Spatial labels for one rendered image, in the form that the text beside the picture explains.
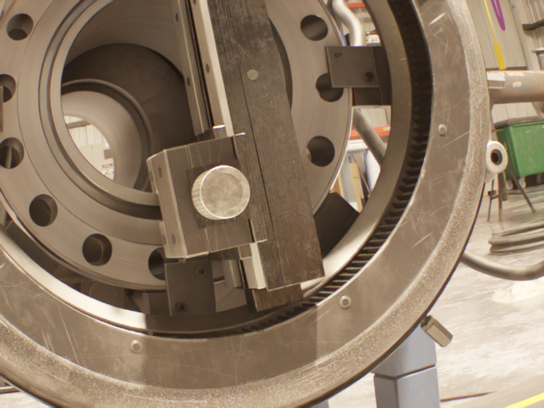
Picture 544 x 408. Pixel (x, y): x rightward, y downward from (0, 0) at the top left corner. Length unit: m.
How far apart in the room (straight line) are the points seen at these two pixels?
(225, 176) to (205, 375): 0.21
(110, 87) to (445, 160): 0.86
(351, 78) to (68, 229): 0.37
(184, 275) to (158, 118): 0.71
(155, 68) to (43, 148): 0.72
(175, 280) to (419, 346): 0.49
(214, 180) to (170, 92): 0.91
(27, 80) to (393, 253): 0.44
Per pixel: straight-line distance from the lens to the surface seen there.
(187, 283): 1.03
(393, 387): 1.39
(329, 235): 1.09
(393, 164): 1.05
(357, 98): 1.12
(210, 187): 0.81
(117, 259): 1.02
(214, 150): 0.85
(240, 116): 0.91
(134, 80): 1.71
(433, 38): 1.04
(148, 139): 1.74
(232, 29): 0.93
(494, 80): 1.24
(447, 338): 1.17
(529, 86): 8.70
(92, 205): 1.02
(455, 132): 1.03
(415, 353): 1.39
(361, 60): 1.12
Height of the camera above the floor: 0.44
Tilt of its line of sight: level
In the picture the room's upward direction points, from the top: 10 degrees counter-clockwise
